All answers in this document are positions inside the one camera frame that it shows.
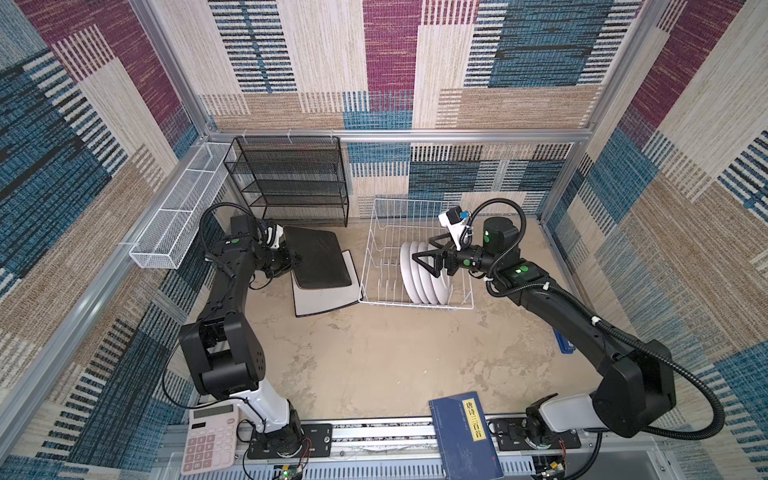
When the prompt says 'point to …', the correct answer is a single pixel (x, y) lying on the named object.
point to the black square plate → (323, 264)
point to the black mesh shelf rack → (292, 181)
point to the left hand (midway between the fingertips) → (302, 254)
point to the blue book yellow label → (465, 441)
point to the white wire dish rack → (398, 230)
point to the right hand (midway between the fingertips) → (423, 252)
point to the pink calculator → (211, 438)
